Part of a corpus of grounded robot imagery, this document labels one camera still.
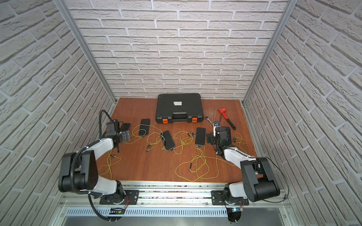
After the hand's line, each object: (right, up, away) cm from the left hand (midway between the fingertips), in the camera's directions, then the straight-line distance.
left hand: (120, 132), depth 93 cm
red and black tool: (+75, +15, +19) cm, 79 cm away
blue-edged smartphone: (+32, -7, +2) cm, 33 cm away
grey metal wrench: (+61, +9, +14) cm, 63 cm away
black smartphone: (+13, +6, +15) cm, 21 cm away
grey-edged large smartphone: (+55, -4, +6) cm, 55 cm away
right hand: (+66, -1, 0) cm, 66 cm away
